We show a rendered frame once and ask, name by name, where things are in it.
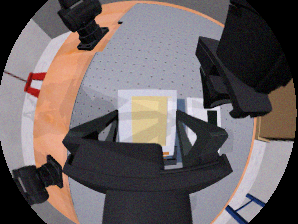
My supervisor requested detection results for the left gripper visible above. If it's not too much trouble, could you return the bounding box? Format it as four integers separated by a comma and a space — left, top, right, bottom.
195, 4, 283, 119

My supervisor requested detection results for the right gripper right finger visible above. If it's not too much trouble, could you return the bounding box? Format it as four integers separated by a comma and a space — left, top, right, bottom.
176, 109, 228, 168

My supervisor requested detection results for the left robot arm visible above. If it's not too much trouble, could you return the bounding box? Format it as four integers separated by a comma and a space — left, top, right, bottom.
57, 0, 292, 95

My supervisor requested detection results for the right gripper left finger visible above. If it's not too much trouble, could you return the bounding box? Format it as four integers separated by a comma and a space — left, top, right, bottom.
66, 109, 119, 142

